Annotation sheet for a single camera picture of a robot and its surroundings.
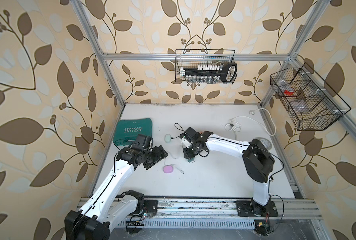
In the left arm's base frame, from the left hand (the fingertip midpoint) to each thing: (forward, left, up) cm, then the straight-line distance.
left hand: (161, 155), depth 77 cm
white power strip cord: (+29, -47, -12) cm, 57 cm away
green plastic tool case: (+22, +27, -10) cm, 37 cm away
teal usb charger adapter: (+2, -16, -11) cm, 19 cm away
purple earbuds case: (-2, -3, -14) cm, 14 cm away
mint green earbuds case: (+19, -1, -13) cm, 23 cm away
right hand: (+6, -14, -11) cm, 19 cm away
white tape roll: (+15, -66, -12) cm, 68 cm away
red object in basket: (+29, -67, +20) cm, 76 cm away
